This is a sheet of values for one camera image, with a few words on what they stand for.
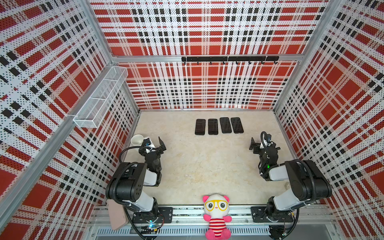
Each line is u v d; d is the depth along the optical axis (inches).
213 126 44.0
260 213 28.9
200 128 44.9
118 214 28.3
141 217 28.6
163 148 33.1
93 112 36.5
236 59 34.8
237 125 43.7
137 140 36.9
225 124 44.1
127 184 17.8
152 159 27.0
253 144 33.1
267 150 28.8
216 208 27.2
